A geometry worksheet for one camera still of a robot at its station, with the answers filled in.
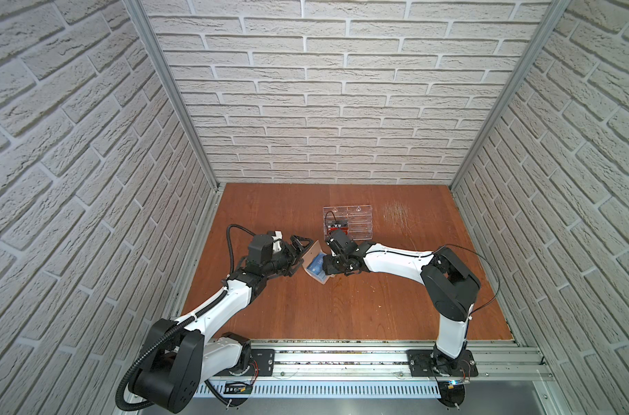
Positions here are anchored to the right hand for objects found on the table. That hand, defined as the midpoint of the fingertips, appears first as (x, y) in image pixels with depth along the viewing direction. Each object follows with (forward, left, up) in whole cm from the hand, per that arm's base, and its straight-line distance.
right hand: (332, 264), depth 92 cm
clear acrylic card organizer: (+18, -12, +4) cm, 22 cm away
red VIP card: (+14, -6, +2) cm, 16 cm away
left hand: (0, +6, +14) cm, 15 cm away
